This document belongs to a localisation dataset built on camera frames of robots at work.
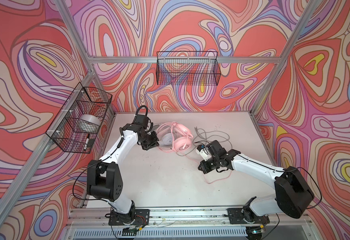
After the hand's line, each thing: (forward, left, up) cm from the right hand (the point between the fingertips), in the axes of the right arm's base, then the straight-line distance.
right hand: (201, 170), depth 84 cm
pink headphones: (+9, +13, +21) cm, 26 cm away
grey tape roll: (+13, +56, +29) cm, 65 cm away
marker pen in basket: (+7, +58, +22) cm, 62 cm away
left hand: (+14, +23, +10) cm, 29 cm away
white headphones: (+19, +20, +5) cm, 28 cm away
